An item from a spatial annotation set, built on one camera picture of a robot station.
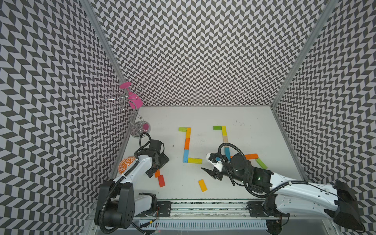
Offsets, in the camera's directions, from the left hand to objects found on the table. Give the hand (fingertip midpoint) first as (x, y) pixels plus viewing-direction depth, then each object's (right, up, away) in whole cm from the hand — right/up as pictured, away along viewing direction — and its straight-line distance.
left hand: (160, 166), depth 87 cm
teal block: (+42, +6, +7) cm, 43 cm away
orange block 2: (+56, +5, +3) cm, 56 cm away
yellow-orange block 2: (+25, -9, -6) cm, 27 cm away
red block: (+2, -7, -5) cm, 9 cm away
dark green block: (+37, +22, +18) cm, 47 cm away
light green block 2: (+63, -1, +2) cm, 63 cm away
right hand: (+27, +7, -17) cm, 32 cm away
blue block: (+15, +5, +5) cm, 17 cm away
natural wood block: (+42, +14, +12) cm, 46 cm away
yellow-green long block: (+21, +3, +1) cm, 21 cm away
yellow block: (+42, +20, +17) cm, 49 cm away
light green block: (+12, +21, +18) cm, 30 cm away
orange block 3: (-1, -3, -3) cm, 5 cm away
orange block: (+16, +12, +10) cm, 22 cm away
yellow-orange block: (+16, +18, +15) cm, 29 cm away
